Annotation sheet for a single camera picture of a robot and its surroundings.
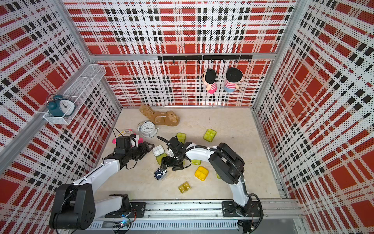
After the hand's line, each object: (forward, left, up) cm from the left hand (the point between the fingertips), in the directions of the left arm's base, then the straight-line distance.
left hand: (154, 147), depth 88 cm
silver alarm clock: (+17, +9, -4) cm, 19 cm away
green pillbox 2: (+1, -1, -8) cm, 8 cm away
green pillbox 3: (-6, -26, -9) cm, 28 cm away
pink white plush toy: (+13, +20, -2) cm, 24 cm away
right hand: (-12, -10, -4) cm, 16 cm away
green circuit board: (-38, +11, -7) cm, 40 cm away
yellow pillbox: (-13, -29, -8) cm, 33 cm away
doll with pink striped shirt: (+38, -35, +23) cm, 56 cm away
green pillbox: (+14, -36, -8) cm, 39 cm away
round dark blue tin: (-14, -5, -7) cm, 16 cm away
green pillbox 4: (-25, -34, +24) cm, 49 cm away
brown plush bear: (+24, -6, 0) cm, 24 cm away
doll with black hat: (+39, -51, +23) cm, 69 cm away
